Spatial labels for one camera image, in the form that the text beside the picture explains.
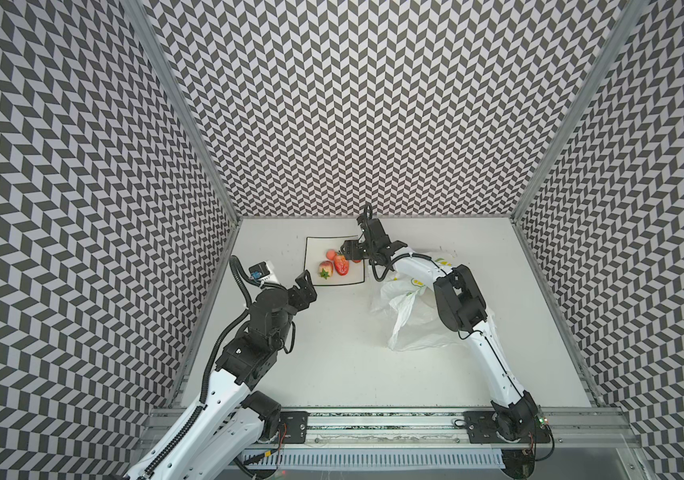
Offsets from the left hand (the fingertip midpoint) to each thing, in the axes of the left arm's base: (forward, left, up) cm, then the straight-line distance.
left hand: (297, 279), depth 74 cm
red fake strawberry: (+18, -9, -19) cm, 28 cm away
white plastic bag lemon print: (-9, -26, +1) cm, 28 cm away
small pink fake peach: (+23, -6, -20) cm, 31 cm away
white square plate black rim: (+25, 0, -22) cm, 33 cm away
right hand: (+24, -12, -20) cm, 33 cm away
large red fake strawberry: (+15, -5, -18) cm, 24 cm away
